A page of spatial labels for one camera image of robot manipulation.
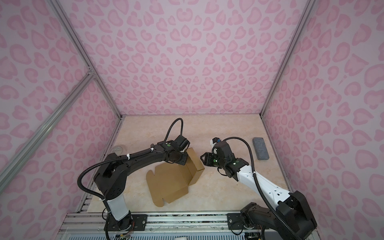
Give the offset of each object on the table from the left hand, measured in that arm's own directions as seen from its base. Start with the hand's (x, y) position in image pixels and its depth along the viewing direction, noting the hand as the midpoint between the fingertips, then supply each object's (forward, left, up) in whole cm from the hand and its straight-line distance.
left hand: (185, 157), depth 89 cm
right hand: (-4, -11, +8) cm, 14 cm away
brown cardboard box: (-13, +8, -4) cm, 15 cm away
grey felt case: (+7, -48, -3) cm, 49 cm away
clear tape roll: (+9, +45, -4) cm, 46 cm away
